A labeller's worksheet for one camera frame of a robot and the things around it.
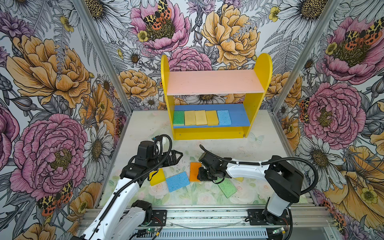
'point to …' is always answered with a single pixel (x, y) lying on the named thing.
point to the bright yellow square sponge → (157, 178)
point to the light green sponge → (227, 186)
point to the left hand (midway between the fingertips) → (176, 160)
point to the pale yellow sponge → (190, 119)
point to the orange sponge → (194, 168)
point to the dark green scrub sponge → (178, 119)
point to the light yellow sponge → (200, 116)
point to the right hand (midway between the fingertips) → (200, 182)
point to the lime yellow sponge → (240, 179)
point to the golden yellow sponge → (212, 117)
